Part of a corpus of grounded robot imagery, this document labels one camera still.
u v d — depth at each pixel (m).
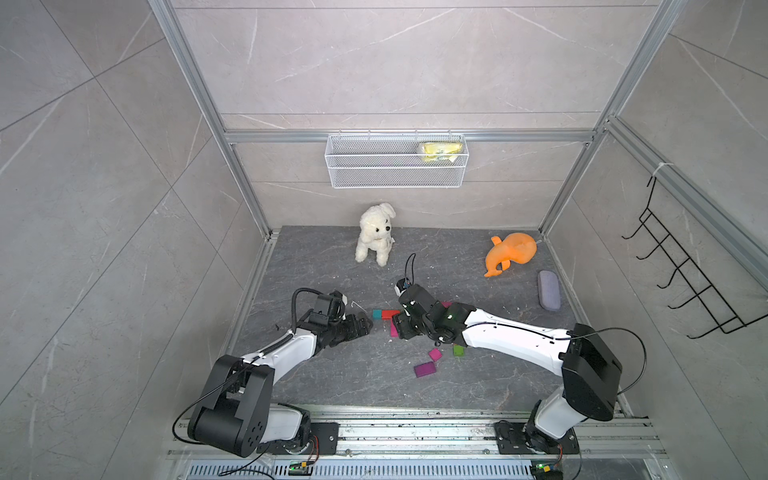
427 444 0.73
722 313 0.60
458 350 0.88
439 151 0.84
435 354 0.88
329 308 0.71
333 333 0.75
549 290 1.00
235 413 0.42
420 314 0.63
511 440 0.73
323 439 0.74
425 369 0.86
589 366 0.43
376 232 0.98
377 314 0.95
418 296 0.62
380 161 1.01
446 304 0.63
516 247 1.06
